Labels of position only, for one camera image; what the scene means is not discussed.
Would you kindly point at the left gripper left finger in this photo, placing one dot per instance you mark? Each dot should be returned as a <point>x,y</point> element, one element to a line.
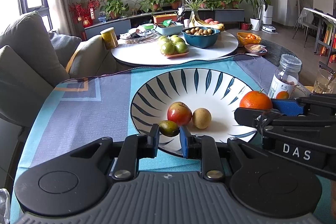
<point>131,150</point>

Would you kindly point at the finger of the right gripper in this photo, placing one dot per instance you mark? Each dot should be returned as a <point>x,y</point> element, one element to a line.
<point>287,107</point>
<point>258,118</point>

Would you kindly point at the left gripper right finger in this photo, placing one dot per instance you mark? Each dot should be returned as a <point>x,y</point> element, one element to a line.
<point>202,148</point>

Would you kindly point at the orange tangerine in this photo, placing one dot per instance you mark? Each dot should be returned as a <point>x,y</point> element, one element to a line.
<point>256,100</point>

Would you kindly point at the brown kiwi fruit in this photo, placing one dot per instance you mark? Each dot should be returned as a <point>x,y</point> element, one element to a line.
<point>201,118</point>

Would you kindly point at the small green fruit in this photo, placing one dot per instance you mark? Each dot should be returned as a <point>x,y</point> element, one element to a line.
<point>168,128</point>

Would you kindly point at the red apple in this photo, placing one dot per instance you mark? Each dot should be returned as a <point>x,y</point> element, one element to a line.
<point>179,113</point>

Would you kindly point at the clear snack jar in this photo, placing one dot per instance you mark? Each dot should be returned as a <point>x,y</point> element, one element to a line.
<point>285,78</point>

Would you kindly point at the drinking glass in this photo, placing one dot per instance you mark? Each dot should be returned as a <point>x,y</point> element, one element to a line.
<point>324,82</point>

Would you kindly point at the white blue striped bowl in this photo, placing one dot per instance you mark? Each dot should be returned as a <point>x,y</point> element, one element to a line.
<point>218,92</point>

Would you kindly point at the blue patterned tablecloth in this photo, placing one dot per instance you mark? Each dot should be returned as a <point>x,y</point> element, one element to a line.
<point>65,171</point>

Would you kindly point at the dark marble side table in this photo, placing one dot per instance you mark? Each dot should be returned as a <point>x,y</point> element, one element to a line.
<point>270,59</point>

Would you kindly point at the pink snack dish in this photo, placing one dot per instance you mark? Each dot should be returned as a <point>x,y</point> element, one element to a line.
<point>256,49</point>

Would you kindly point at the orange basket of tangerines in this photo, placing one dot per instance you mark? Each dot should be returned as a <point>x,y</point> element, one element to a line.
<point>246,38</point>

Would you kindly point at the tall potted plant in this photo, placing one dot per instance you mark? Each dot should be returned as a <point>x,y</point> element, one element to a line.
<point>257,7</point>

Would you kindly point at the round white coffee table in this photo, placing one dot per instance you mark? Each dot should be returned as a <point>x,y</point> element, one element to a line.
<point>149,54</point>

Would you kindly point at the blue bowl of longans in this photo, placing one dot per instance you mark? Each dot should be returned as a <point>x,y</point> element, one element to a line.
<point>200,37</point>

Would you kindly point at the tray of green apples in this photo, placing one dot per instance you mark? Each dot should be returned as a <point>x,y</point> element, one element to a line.
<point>173,46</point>

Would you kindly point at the yellow tin can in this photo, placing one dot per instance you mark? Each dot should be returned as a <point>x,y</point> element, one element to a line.
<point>109,38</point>

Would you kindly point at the banana bunch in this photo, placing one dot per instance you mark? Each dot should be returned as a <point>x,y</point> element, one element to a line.
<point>209,23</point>

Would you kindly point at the white snack tray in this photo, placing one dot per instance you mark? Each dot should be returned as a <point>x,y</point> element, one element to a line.
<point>174,29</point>

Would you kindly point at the grey sofa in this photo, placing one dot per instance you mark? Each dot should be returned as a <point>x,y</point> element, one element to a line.
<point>34,61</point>

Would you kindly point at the red flower decoration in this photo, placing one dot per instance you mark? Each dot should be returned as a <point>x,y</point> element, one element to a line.
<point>84,11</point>

